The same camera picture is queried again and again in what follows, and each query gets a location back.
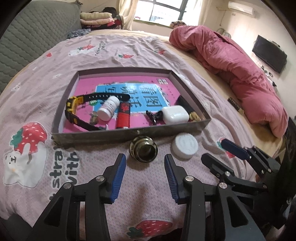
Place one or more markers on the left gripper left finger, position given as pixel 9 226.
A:
pixel 61 217

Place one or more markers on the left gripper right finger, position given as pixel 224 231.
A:
pixel 213 212

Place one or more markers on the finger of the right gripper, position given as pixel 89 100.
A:
pixel 227 175
pixel 260 161

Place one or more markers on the white round jar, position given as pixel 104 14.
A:
pixel 184 146

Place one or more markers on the white earbuds case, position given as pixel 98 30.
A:
pixel 174 115

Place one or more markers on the brass door knob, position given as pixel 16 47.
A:
pixel 143 149

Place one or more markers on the small white pill bottle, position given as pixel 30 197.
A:
pixel 108 108

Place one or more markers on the red black lighter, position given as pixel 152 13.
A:
pixel 123 116

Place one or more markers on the pink strawberry bed sheet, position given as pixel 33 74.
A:
pixel 33 167

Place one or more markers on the red pink duvet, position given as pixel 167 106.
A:
pixel 223 57

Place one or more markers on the black gold lipstick in tray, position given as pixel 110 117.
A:
pixel 193 116

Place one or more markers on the black gold lipstick on bed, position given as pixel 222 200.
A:
pixel 235 105

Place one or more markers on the black hair clip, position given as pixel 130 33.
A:
pixel 154 117

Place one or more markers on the grey cardboard tray box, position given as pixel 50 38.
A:
pixel 118 136

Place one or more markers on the black and yellow wristwatch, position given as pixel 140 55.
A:
pixel 73 102

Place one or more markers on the white air conditioner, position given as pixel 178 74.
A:
pixel 241 7

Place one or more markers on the floral bundle on windowsill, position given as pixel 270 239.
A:
pixel 176 24

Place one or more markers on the cream curtain right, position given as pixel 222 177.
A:
pixel 206 11

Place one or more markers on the cream curtain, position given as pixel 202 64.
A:
pixel 127 9
pixel 206 11

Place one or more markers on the dark patterned cloth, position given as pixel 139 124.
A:
pixel 78 33

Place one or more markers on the cream curtain left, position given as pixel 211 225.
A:
pixel 127 9

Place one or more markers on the stack of folded clothes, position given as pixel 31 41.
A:
pixel 108 18

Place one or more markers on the grey quilted headboard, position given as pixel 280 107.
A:
pixel 36 29

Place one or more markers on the black wall television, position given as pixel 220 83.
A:
pixel 270 53

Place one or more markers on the window with dark frame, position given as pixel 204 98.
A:
pixel 160 11

